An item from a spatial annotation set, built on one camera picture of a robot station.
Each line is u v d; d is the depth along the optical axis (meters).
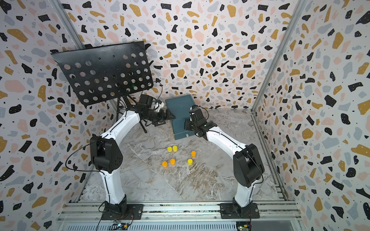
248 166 0.47
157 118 0.80
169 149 0.95
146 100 0.74
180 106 0.95
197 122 0.68
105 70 0.74
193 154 0.94
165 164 0.88
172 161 0.90
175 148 0.95
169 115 0.83
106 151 0.51
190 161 0.90
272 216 0.75
